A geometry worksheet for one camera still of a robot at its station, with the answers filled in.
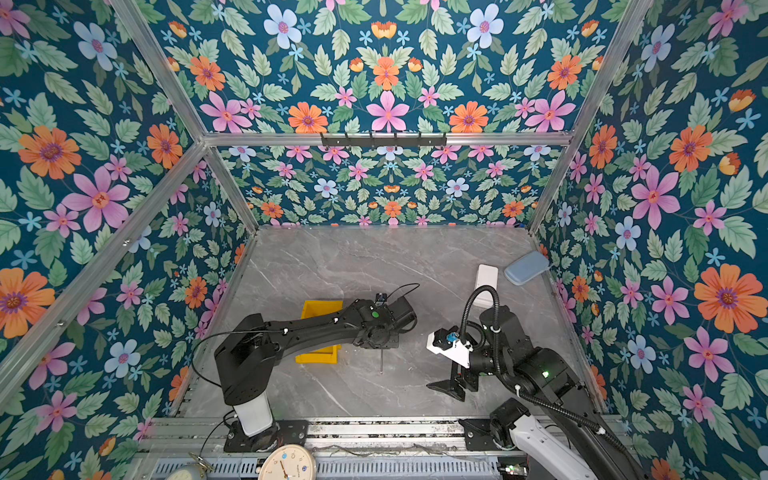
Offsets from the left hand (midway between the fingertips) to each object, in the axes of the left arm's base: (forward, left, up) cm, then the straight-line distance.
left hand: (395, 339), depth 83 cm
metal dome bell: (-27, +48, -2) cm, 55 cm away
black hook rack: (+53, +1, +30) cm, 61 cm away
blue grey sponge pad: (+25, -47, -5) cm, 53 cm away
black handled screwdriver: (-7, +4, -3) cm, 9 cm away
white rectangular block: (+22, -32, -3) cm, 39 cm away
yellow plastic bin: (+12, +25, -2) cm, 28 cm away
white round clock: (-27, +25, -3) cm, 37 cm away
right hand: (-11, -9, +15) cm, 20 cm away
